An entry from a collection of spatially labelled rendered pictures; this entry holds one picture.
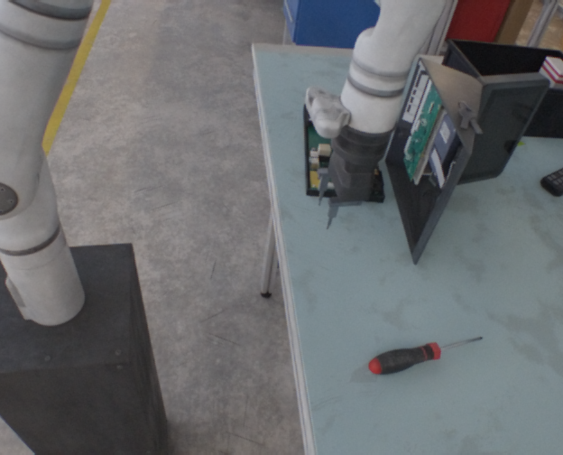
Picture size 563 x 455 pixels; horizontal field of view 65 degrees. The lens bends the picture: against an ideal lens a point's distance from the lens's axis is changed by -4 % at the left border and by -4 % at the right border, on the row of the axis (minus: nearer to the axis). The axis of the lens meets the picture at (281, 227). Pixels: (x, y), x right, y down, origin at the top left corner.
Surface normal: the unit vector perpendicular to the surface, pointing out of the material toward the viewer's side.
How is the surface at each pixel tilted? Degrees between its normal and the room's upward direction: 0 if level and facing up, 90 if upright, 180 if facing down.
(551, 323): 0
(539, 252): 0
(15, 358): 0
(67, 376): 90
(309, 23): 90
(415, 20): 107
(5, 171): 90
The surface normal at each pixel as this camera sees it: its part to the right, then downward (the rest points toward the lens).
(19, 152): 0.43, 0.70
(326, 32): 0.11, 0.73
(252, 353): 0.11, -0.69
